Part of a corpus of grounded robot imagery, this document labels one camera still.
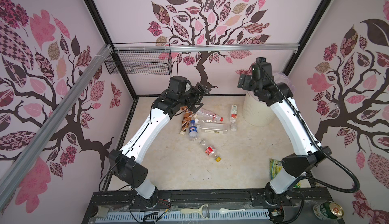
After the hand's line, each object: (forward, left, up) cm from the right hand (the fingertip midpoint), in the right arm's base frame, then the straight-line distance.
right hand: (251, 77), depth 73 cm
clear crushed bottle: (-16, +24, -37) cm, 47 cm away
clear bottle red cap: (+5, +21, -36) cm, 42 cm away
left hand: (-9, +21, -5) cm, 24 cm away
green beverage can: (-52, -28, -30) cm, 66 cm away
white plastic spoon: (-51, +15, -40) cm, 66 cm away
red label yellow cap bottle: (-22, +20, -35) cm, 46 cm away
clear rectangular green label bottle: (-5, +17, -37) cm, 42 cm away
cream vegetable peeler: (-50, +32, -40) cm, 72 cm away
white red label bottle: (-3, +3, -38) cm, 38 cm away
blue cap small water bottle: (-9, +30, -36) cm, 47 cm away
